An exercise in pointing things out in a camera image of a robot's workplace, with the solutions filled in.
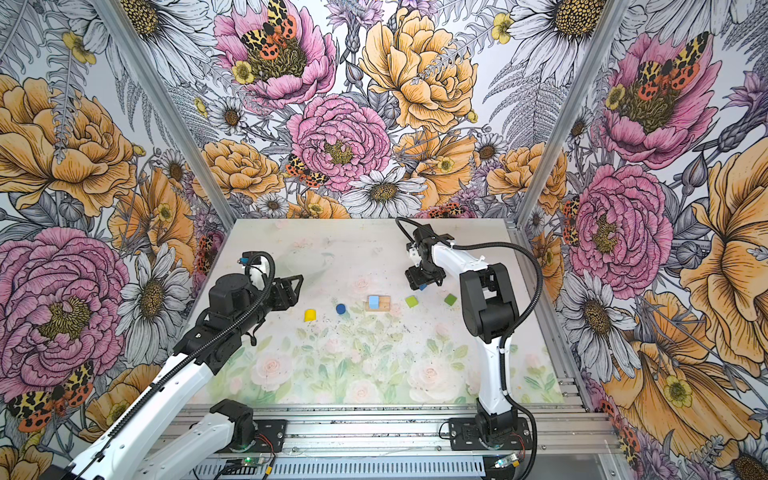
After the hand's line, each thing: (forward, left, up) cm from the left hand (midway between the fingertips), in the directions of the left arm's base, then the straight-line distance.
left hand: (292, 288), depth 77 cm
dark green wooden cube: (+8, -45, -21) cm, 50 cm away
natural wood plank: (+7, -23, -20) cm, 31 cm away
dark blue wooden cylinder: (+6, -9, -20) cm, 23 cm away
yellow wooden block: (+3, 0, -21) cm, 21 cm away
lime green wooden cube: (+8, -32, -21) cm, 39 cm away
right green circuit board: (-35, -53, -21) cm, 67 cm away
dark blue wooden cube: (+8, -35, -12) cm, 38 cm away
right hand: (+12, -36, -18) cm, 42 cm away
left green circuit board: (-34, +8, -21) cm, 41 cm away
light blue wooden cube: (+6, -20, -17) cm, 27 cm away
